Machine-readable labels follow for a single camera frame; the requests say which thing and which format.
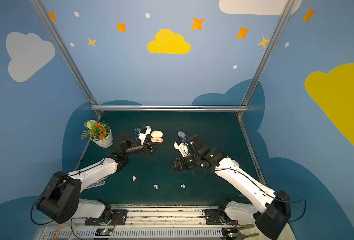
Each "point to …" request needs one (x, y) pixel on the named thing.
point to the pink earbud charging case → (157, 135)
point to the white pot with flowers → (100, 133)
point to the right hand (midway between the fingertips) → (172, 165)
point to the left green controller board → (103, 232)
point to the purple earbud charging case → (181, 134)
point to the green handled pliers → (241, 236)
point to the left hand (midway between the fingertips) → (161, 142)
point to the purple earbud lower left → (156, 186)
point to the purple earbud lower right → (183, 186)
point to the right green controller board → (230, 233)
